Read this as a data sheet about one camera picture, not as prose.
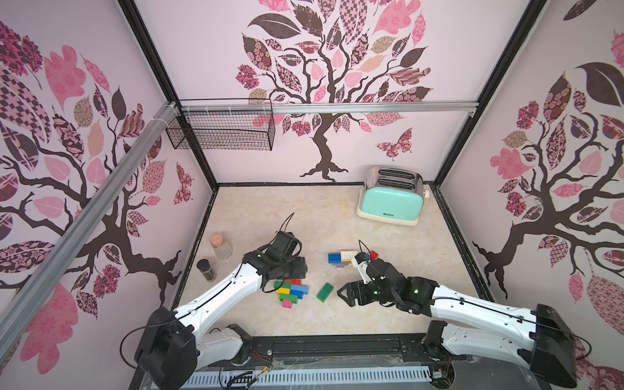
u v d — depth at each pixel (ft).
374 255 3.07
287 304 2.69
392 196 3.15
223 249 2.95
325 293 2.76
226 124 3.10
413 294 1.83
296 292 2.78
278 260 2.00
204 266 2.69
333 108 3.02
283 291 2.73
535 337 1.35
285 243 2.04
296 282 2.84
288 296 2.73
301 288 2.80
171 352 1.27
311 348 2.44
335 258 2.90
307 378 2.29
